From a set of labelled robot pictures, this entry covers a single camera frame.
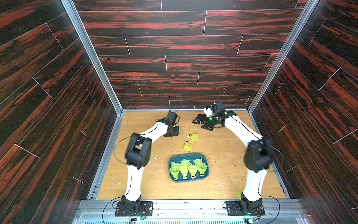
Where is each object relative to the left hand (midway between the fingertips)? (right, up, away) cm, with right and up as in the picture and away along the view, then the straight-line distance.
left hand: (177, 133), depth 101 cm
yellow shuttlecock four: (+9, -21, -18) cm, 29 cm away
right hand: (+15, +7, -8) cm, 18 cm away
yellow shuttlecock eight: (-2, -22, -17) cm, 28 cm away
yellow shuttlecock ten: (+12, -3, -3) cm, 13 cm away
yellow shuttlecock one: (+15, -21, -15) cm, 30 cm away
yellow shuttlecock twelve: (+7, -10, -3) cm, 13 cm away
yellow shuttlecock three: (+13, -17, -15) cm, 26 cm away
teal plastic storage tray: (-1, -16, -10) cm, 19 cm away
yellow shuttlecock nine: (+4, -20, -18) cm, 27 cm away
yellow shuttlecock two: (+5, -18, -15) cm, 24 cm away
